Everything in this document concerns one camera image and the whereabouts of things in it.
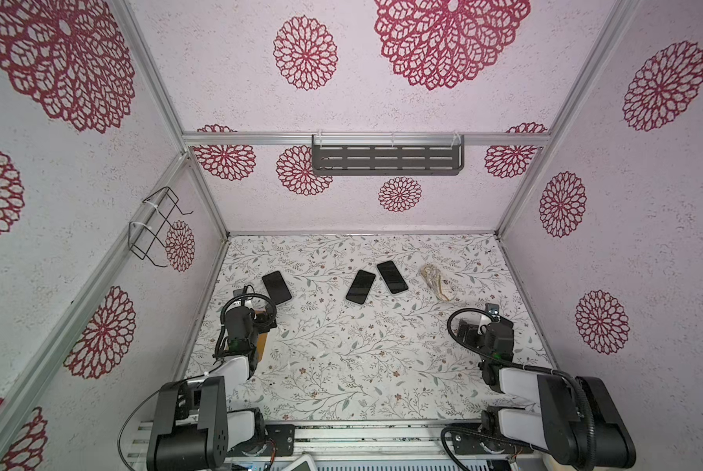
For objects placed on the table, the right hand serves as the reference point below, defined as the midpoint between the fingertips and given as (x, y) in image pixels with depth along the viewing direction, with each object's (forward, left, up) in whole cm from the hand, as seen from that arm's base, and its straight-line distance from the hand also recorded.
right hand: (477, 320), depth 92 cm
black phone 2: (+18, +25, -2) cm, 31 cm away
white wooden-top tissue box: (-10, +65, +4) cm, 66 cm away
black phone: (+14, +37, -2) cm, 39 cm away
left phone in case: (+13, +67, -3) cm, 68 cm away
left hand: (0, +70, +4) cm, 70 cm away
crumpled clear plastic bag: (+12, +9, 0) cm, 15 cm away
